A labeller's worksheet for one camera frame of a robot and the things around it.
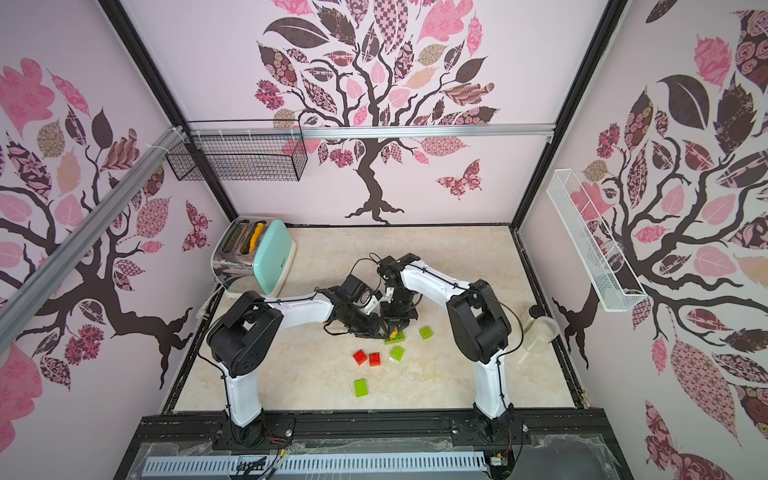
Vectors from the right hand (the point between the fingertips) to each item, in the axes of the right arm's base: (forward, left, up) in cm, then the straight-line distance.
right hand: (392, 333), depth 85 cm
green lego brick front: (-13, +9, -6) cm, 17 cm away
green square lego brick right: (+2, -10, -4) cm, 11 cm away
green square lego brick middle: (-4, -1, -4) cm, 6 cm away
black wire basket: (+89, +70, +8) cm, 114 cm away
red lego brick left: (-5, +10, -4) cm, 12 cm away
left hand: (0, +4, -5) cm, 7 cm away
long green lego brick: (+1, -2, -5) cm, 6 cm away
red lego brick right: (-6, +6, -5) cm, 9 cm away
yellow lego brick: (0, -1, +1) cm, 1 cm away
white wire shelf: (+6, -56, +19) cm, 60 cm away
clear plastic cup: (-3, -40, +4) cm, 40 cm away
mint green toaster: (+21, +42, +13) cm, 49 cm away
